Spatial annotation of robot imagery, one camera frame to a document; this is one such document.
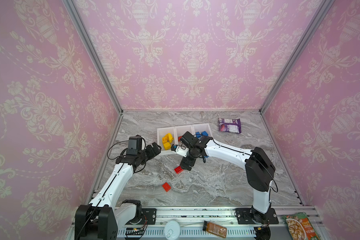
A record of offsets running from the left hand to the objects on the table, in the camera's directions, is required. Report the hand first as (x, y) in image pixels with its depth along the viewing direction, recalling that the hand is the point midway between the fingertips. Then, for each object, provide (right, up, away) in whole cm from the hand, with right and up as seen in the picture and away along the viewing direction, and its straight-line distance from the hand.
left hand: (157, 151), depth 84 cm
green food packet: (+70, -34, -14) cm, 79 cm away
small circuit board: (-9, -38, -11) cm, 40 cm away
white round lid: (+10, -32, -18) cm, 38 cm away
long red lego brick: (+12, -12, +4) cm, 17 cm away
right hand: (+16, -5, +3) cm, 17 cm away
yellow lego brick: (+4, +5, +16) cm, 17 cm away
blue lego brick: (+25, +7, +22) cm, 34 cm away
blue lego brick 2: (+30, +9, +19) cm, 37 cm away
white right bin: (+28, +13, +22) cm, 38 cm away
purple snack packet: (+48, +15, +25) cm, 56 cm away
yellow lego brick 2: (+4, +1, +13) cm, 13 cm away
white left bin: (0, +9, +18) cm, 21 cm away
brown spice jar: (+29, -32, -17) cm, 47 cm away
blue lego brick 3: (+25, +1, -21) cm, 32 cm away
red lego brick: (+6, -20, -1) cm, 21 cm away
